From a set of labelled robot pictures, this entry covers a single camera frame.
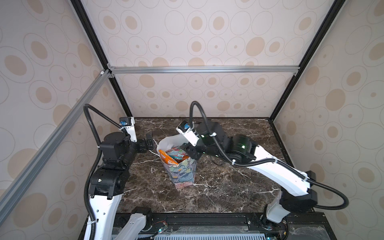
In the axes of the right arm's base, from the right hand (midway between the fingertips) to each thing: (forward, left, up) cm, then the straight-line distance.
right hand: (185, 141), depth 61 cm
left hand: (+3, +16, +3) cm, 17 cm away
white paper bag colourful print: (-5, +2, -21) cm, 22 cm away
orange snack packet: (-1, +9, -12) cm, 15 cm away
